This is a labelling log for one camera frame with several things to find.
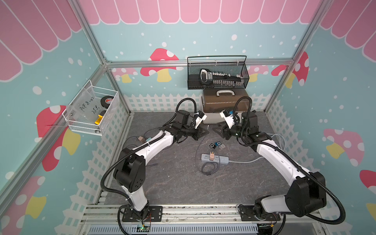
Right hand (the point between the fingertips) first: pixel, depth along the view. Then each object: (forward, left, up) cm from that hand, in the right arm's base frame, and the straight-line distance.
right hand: (215, 126), depth 79 cm
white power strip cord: (+11, -44, -25) cm, 51 cm away
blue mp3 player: (+4, -4, -23) cm, 24 cm away
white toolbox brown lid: (+24, -3, -3) cm, 25 cm away
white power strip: (-8, -7, -23) cm, 26 cm away
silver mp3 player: (+2, -8, -24) cm, 26 cm away
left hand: (-2, +5, -5) cm, 7 cm away
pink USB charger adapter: (-8, +1, -17) cm, 19 cm away
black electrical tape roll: (+12, +60, +9) cm, 62 cm away
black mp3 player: (+3, 0, -24) cm, 24 cm away
